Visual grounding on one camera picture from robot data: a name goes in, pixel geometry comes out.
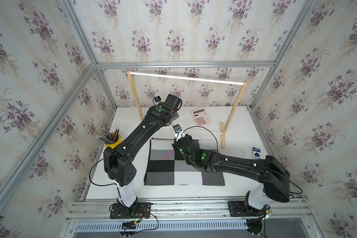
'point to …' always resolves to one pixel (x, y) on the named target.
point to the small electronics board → (128, 225)
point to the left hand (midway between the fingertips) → (175, 116)
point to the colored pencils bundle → (108, 137)
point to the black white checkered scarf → (164, 166)
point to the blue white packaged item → (256, 152)
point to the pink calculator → (201, 116)
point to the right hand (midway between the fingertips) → (177, 134)
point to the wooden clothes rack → (223, 132)
